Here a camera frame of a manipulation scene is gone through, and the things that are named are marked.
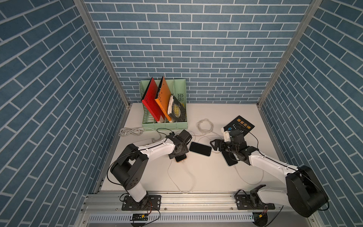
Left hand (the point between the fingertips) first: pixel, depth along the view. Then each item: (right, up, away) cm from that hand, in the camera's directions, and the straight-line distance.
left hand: (184, 152), depth 90 cm
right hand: (+20, +7, -2) cm, 21 cm away
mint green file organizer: (-5, +44, +15) cm, 47 cm away
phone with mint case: (+11, 0, +7) cm, 13 cm away
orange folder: (-14, +36, +1) cm, 39 cm away
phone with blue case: (+25, 0, -14) cm, 29 cm away
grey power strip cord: (-42, +12, +9) cm, 45 cm away
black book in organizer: (-6, +27, +8) cm, 29 cm away
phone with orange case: (-2, -3, -5) cm, 6 cm away
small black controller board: (-23, -29, -18) cm, 41 cm away
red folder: (-22, +33, -5) cm, 40 cm away
